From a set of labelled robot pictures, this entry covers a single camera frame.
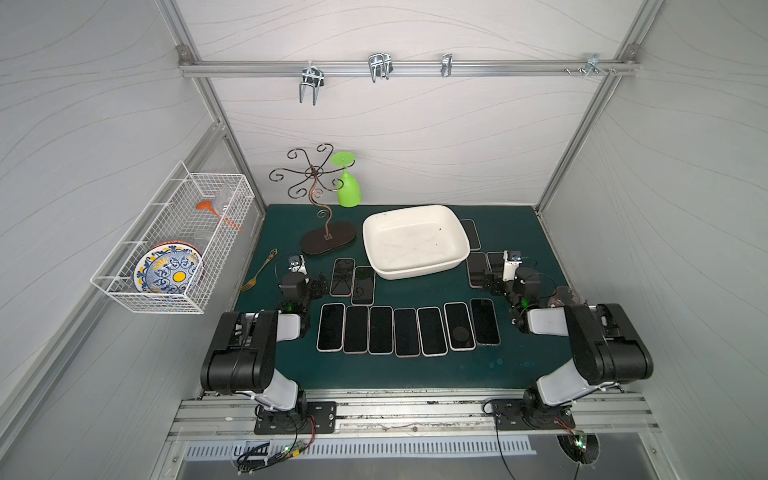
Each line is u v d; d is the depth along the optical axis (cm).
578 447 72
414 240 110
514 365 82
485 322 92
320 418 74
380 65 77
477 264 105
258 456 69
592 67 77
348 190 93
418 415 75
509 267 85
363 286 99
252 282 99
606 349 46
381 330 88
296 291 71
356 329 89
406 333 88
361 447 70
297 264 81
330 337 86
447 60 72
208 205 76
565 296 101
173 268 63
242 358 44
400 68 78
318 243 107
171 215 70
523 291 73
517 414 73
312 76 78
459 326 88
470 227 114
